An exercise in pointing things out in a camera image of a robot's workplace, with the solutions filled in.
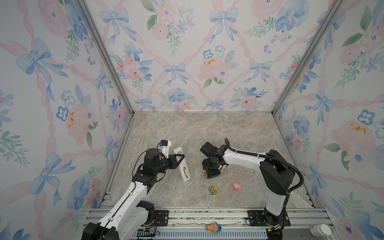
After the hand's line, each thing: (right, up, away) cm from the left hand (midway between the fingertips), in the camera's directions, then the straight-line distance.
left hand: (183, 155), depth 78 cm
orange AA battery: (+1, -9, -1) cm, 9 cm away
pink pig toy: (+30, -18, +5) cm, 35 cm away
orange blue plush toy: (+15, -32, -9) cm, 36 cm away
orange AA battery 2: (+12, -10, +2) cm, 16 cm away
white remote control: (0, -6, -1) cm, 6 cm away
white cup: (+61, -31, -12) cm, 69 cm away
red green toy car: (+16, -19, +2) cm, 25 cm away
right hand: (+9, -11, +10) cm, 17 cm away
